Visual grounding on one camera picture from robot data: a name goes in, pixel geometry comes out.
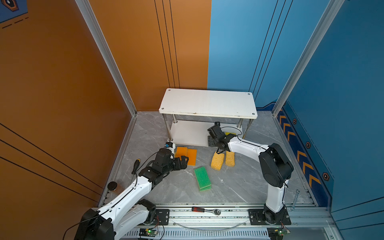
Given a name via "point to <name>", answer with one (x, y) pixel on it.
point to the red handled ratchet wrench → (216, 211)
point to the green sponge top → (202, 177)
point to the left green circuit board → (146, 232)
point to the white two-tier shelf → (187, 114)
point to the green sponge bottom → (204, 189)
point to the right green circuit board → (277, 233)
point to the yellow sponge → (227, 133)
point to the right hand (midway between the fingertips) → (213, 139)
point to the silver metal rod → (297, 192)
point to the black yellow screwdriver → (136, 166)
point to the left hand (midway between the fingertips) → (182, 158)
